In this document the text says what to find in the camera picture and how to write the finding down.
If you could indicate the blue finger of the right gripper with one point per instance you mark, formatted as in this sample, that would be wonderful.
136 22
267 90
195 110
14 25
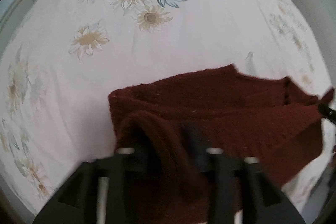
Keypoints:
327 113

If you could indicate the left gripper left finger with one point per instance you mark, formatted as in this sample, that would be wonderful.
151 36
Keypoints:
76 201

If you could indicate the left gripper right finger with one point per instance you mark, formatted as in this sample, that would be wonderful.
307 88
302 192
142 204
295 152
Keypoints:
242 180

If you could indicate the dark red knit sweater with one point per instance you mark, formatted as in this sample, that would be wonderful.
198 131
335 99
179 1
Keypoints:
273 120

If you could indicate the floral white bed duvet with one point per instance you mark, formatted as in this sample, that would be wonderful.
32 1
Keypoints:
66 56

